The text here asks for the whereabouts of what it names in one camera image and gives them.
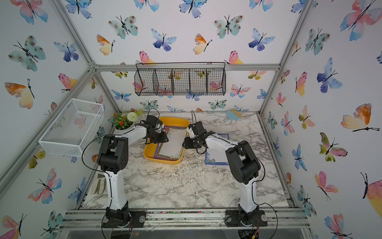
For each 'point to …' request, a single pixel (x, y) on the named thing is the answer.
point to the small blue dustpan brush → (233, 115)
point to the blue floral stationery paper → (216, 157)
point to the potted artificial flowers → (125, 123)
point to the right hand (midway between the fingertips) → (185, 143)
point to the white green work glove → (99, 186)
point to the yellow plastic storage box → (150, 149)
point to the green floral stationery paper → (172, 149)
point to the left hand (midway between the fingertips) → (168, 138)
